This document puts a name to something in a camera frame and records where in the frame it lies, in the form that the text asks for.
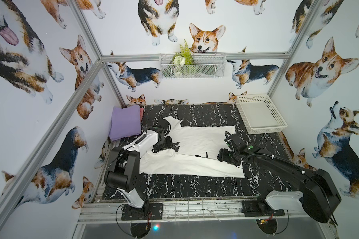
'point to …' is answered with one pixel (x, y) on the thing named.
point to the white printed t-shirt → (197, 154)
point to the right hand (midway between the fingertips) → (220, 157)
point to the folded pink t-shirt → (141, 112)
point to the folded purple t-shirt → (125, 122)
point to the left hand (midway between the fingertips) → (169, 144)
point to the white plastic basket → (260, 114)
